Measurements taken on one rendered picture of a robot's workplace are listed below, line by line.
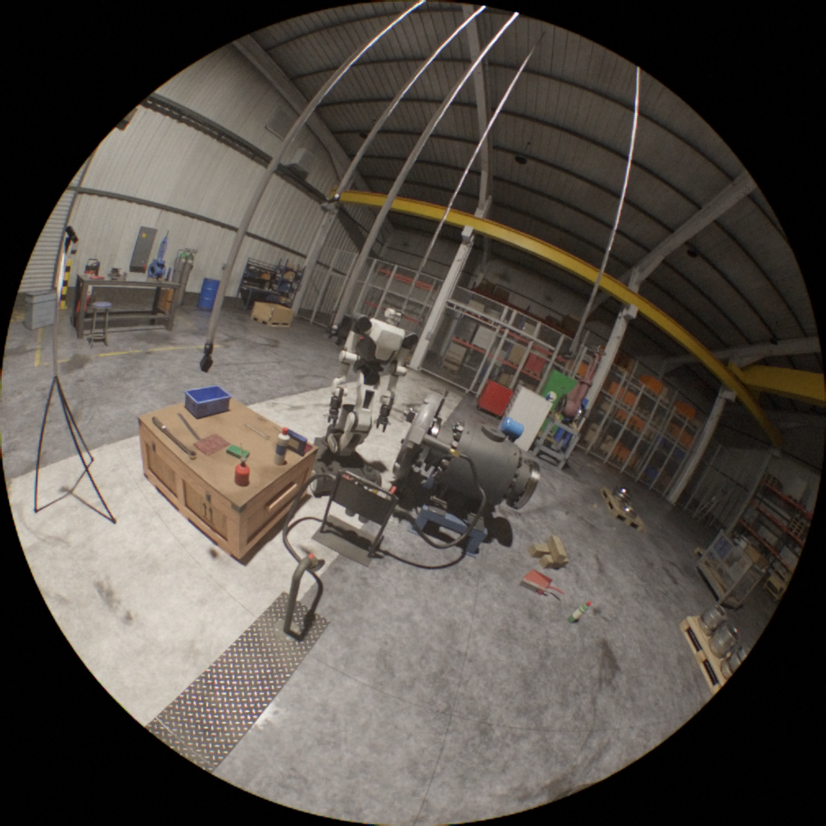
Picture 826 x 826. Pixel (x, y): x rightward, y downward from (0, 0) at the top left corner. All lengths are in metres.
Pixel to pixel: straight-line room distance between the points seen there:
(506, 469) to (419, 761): 1.96
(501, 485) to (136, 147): 9.65
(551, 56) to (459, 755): 9.05
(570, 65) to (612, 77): 0.87
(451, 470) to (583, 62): 7.82
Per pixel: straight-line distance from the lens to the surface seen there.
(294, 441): 1.77
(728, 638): 4.17
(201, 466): 1.58
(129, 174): 8.84
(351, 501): 1.72
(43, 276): 8.55
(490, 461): 2.12
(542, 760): 1.95
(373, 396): 2.14
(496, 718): 1.81
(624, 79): 7.67
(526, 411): 5.92
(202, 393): 2.16
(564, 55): 7.66
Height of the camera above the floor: 1.45
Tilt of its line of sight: 17 degrees down
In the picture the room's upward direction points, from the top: 23 degrees clockwise
